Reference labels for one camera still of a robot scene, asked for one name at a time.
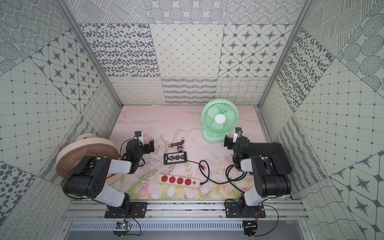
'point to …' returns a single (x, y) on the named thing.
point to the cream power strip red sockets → (173, 180)
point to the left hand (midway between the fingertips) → (143, 139)
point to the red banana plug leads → (203, 167)
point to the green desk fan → (220, 118)
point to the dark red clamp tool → (180, 147)
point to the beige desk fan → (86, 145)
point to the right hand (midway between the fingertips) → (234, 136)
